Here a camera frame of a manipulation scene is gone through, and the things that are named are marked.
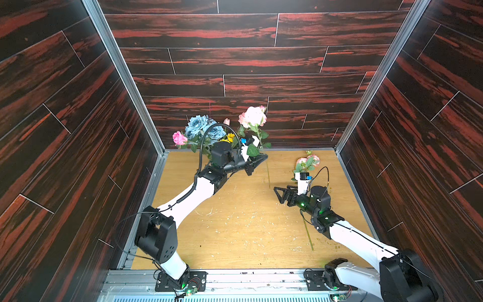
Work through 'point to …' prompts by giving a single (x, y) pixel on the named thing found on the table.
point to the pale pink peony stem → (305, 221)
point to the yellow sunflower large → (230, 138)
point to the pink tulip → (227, 121)
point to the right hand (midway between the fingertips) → (284, 185)
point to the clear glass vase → (268, 175)
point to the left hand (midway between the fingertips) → (266, 157)
